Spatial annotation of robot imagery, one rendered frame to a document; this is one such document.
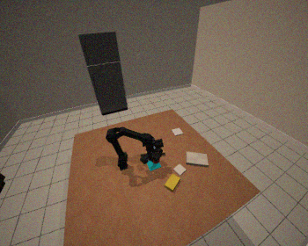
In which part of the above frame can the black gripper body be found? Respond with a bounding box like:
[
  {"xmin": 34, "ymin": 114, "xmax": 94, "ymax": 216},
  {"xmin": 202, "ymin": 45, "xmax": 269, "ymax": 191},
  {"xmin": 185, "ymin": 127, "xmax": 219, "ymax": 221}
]
[{"xmin": 140, "ymin": 148, "xmax": 163, "ymax": 164}]

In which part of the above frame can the beige flat square block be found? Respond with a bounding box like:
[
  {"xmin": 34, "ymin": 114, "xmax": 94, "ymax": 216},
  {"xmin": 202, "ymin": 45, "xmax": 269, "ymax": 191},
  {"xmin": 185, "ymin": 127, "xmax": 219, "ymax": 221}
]
[{"xmin": 186, "ymin": 151, "xmax": 209, "ymax": 167}]

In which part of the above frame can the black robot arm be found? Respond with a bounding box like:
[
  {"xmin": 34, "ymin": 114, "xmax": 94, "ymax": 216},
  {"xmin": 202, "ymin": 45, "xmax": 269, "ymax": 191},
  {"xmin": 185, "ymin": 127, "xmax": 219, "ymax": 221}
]
[{"xmin": 106, "ymin": 127, "xmax": 164, "ymax": 170}]

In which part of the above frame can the brown wooden bar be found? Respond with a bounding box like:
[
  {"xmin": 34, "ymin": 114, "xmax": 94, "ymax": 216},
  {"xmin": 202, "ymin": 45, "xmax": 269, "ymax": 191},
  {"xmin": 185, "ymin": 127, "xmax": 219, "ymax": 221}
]
[{"xmin": 140, "ymin": 151, "xmax": 165, "ymax": 157}]

